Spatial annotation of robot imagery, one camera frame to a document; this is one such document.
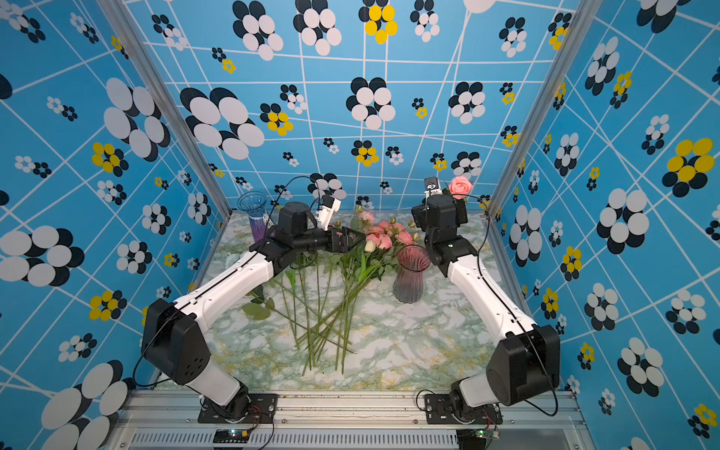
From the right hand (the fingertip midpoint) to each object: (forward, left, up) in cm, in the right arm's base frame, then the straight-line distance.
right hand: (446, 200), depth 79 cm
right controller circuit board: (-53, -3, -33) cm, 62 cm away
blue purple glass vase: (+13, +64, -13) cm, 66 cm away
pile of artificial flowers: (-13, +40, -29) cm, 51 cm away
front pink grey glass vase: (-15, +10, -21) cm, 28 cm away
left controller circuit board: (-53, +58, -34) cm, 85 cm away
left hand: (-9, +25, -4) cm, 26 cm away
